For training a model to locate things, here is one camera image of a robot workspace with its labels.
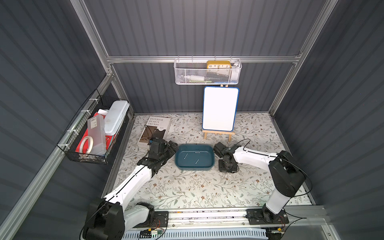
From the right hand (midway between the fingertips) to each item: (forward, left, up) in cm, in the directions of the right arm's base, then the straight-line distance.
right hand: (226, 168), depth 89 cm
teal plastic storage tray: (+9, +20, -2) cm, 22 cm away
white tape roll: (-3, +63, +33) cm, 71 cm away
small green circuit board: (-32, +35, 0) cm, 47 cm away
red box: (+1, +59, +28) cm, 65 cm away
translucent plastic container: (+4, +64, +32) cm, 72 cm away
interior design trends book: (+33, +50, +3) cm, 60 cm away
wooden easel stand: (+24, +2, +4) cm, 25 cm away
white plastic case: (+15, +60, +32) cm, 70 cm away
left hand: (+7, +31, +13) cm, 34 cm away
